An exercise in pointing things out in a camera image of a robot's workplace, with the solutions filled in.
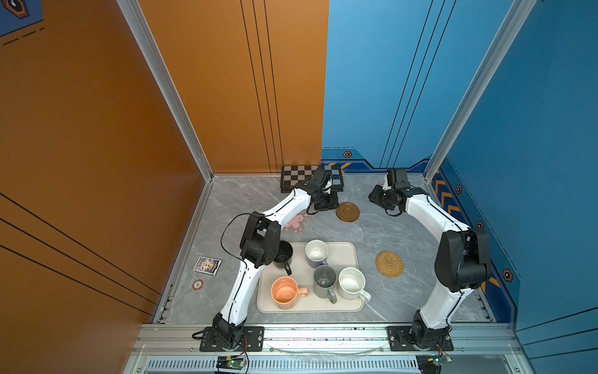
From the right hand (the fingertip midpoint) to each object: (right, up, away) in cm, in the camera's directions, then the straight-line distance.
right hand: (368, 196), depth 95 cm
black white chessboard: (-33, +10, +21) cm, 41 cm away
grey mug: (-19, -30, -12) cm, 37 cm away
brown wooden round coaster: (-7, -7, +11) cm, 15 cm away
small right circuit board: (+12, -51, -25) cm, 58 cm away
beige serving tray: (-24, -29, -12) cm, 40 cm away
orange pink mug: (-33, -34, -13) cm, 49 cm away
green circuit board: (-48, -51, -25) cm, 75 cm away
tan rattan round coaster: (+7, -26, -6) cm, 28 cm away
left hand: (-11, -3, +3) cm, 12 cm away
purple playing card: (-63, -26, -7) cm, 69 cm away
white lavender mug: (-22, -22, -3) cm, 31 cm away
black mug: (-34, -23, -6) cm, 42 cm away
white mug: (-9, -31, -10) cm, 34 cm away
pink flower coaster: (-29, -13, +7) cm, 33 cm away
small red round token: (-66, -33, -10) cm, 74 cm away
